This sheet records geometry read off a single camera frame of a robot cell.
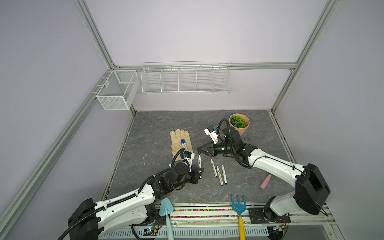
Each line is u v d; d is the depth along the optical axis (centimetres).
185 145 99
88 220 40
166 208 75
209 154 69
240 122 98
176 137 105
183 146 99
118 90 102
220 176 87
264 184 83
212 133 71
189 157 69
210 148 68
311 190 42
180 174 56
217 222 74
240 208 75
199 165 75
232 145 62
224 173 87
